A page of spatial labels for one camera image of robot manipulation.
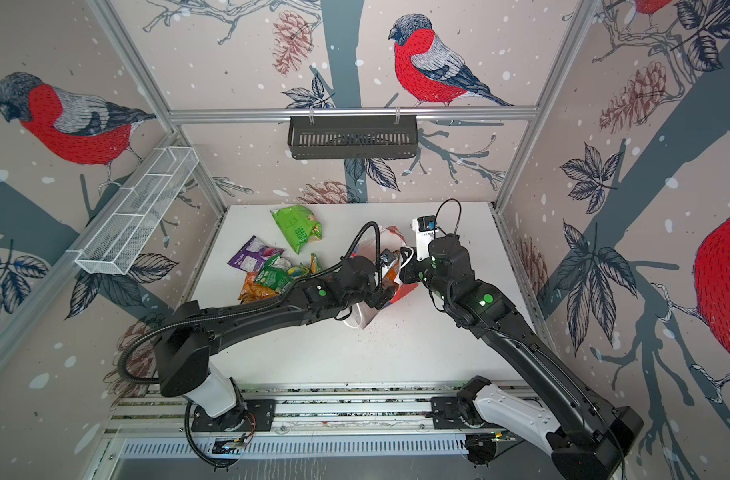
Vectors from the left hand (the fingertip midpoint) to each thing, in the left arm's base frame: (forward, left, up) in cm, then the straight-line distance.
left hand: (385, 277), depth 78 cm
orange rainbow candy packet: (-4, -1, +8) cm, 9 cm away
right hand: (0, -3, +11) cm, 12 cm away
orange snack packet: (+3, +40, -13) cm, 42 cm away
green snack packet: (+13, +22, -14) cm, 30 cm away
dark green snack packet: (+9, +33, -11) cm, 36 cm away
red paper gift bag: (-1, +3, +16) cm, 16 cm away
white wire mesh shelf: (+15, +67, +11) cm, 69 cm away
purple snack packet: (+19, +46, -16) cm, 52 cm away
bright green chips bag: (+30, +30, -12) cm, 44 cm away
